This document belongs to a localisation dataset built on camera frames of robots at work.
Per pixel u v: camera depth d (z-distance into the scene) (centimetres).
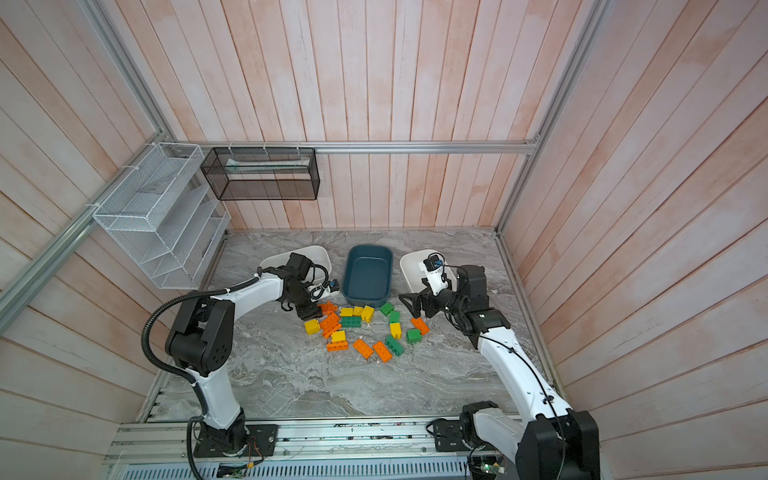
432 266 68
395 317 96
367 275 105
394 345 88
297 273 78
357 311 96
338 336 90
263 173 104
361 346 88
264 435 74
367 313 94
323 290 86
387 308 97
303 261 81
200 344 50
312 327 90
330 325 93
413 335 91
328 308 95
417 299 69
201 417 60
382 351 88
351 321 93
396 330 90
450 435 74
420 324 93
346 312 96
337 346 88
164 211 73
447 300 71
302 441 75
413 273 103
